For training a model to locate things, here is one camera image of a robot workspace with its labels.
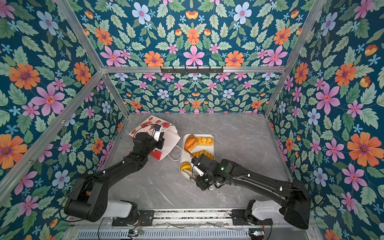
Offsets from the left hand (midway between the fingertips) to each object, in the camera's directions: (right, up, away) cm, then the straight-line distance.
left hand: (163, 128), depth 86 cm
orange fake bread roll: (+24, -15, +7) cm, 29 cm away
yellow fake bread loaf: (+24, -9, +13) cm, 29 cm away
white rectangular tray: (+12, -19, +10) cm, 24 cm away
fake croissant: (+15, -10, +11) cm, 21 cm away
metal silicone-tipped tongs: (+16, -24, -8) cm, 30 cm away
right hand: (+21, -27, -13) cm, 36 cm away
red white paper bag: (+1, -6, +14) cm, 15 cm away
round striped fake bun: (+13, -22, +3) cm, 26 cm away
